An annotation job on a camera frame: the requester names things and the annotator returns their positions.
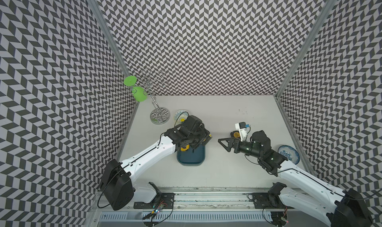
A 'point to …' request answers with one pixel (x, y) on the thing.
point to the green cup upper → (130, 80)
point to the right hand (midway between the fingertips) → (222, 143)
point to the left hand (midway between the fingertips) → (207, 137)
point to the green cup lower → (139, 93)
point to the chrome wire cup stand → (159, 115)
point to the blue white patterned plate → (289, 153)
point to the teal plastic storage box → (190, 157)
